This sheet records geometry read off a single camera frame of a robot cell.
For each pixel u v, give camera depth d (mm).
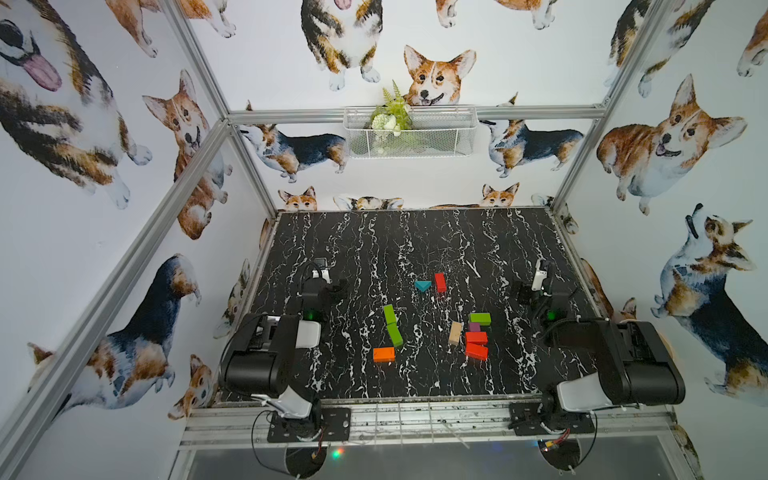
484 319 906
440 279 979
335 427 738
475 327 879
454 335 858
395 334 869
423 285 976
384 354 840
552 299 706
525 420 730
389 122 821
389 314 923
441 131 924
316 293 715
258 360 456
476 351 844
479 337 858
